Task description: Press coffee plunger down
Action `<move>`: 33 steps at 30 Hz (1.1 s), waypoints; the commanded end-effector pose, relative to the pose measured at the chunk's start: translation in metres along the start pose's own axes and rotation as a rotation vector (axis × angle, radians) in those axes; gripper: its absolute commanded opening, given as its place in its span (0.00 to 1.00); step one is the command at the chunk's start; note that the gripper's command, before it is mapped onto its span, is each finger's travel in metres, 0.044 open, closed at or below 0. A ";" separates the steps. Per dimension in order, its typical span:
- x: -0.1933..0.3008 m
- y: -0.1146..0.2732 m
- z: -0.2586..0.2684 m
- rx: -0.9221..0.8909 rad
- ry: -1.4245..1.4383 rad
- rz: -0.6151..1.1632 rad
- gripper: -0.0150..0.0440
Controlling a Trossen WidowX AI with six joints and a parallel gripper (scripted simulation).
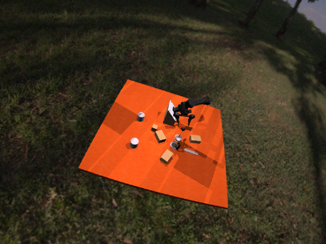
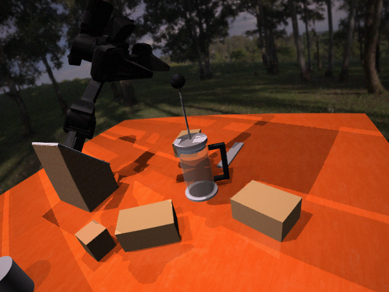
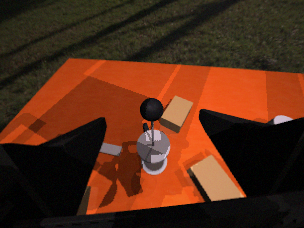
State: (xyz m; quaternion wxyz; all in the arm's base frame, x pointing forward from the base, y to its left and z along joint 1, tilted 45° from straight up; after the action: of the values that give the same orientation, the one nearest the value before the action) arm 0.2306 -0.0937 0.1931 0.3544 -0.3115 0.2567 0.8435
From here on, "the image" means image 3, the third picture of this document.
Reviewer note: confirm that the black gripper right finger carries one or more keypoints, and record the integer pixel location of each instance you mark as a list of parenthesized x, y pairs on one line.
[(259, 155)]

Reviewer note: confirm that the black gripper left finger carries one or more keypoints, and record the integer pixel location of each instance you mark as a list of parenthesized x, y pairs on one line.
[(55, 174)]

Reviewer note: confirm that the tan rectangular block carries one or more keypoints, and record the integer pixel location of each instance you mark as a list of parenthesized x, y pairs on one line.
[(176, 113), (212, 181), (84, 203)]

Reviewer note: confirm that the glass french press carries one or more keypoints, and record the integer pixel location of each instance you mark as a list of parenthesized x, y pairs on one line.
[(153, 146)]

